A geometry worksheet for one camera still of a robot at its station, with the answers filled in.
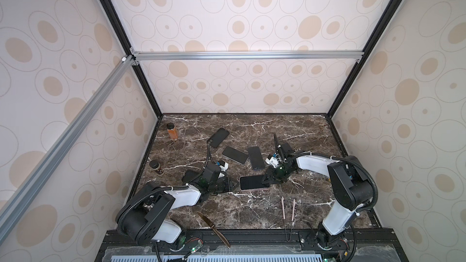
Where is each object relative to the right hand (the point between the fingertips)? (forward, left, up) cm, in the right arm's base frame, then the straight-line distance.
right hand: (265, 181), depth 90 cm
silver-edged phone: (+16, +14, -1) cm, 21 cm away
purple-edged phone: (-1, +7, 0) cm, 7 cm away
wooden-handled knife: (-17, +28, -1) cm, 33 cm away
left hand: (-3, +12, +4) cm, 13 cm away
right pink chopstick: (-14, -11, 0) cm, 18 cm away
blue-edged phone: (+14, +4, 0) cm, 14 cm away
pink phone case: (-1, +7, 0) cm, 7 cm away
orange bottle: (+28, +50, +7) cm, 58 cm away
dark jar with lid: (+5, +53, +10) cm, 54 cm away
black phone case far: (+30, +26, -1) cm, 39 cm away
